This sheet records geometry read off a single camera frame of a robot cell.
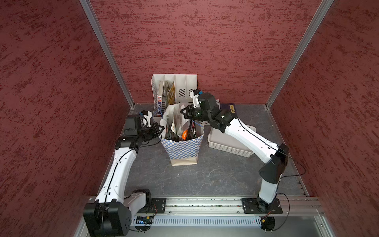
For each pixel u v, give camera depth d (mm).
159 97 921
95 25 774
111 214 371
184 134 741
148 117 704
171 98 1027
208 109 559
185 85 1100
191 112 645
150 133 665
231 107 1183
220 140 931
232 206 757
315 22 763
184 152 772
